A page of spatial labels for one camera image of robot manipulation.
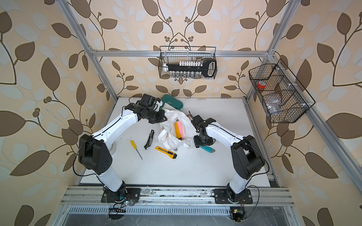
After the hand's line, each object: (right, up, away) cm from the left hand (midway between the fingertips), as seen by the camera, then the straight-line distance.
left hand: (165, 116), depth 85 cm
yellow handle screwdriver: (-22, -20, +9) cm, 31 cm away
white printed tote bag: (+2, -12, -2) cm, 12 cm away
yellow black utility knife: (0, -23, +6) cm, 24 cm away
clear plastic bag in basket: (+59, +8, -11) cm, 61 cm away
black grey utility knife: (-13, -17, +11) cm, 24 cm away
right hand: (+23, -18, +4) cm, 29 cm away
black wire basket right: (+64, +10, -11) cm, 66 cm away
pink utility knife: (+9, -9, +17) cm, 21 cm away
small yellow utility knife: (+7, -10, +16) cm, 20 cm away
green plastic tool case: (-2, +13, +31) cm, 34 cm away
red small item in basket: (+60, +20, +2) cm, 63 cm away
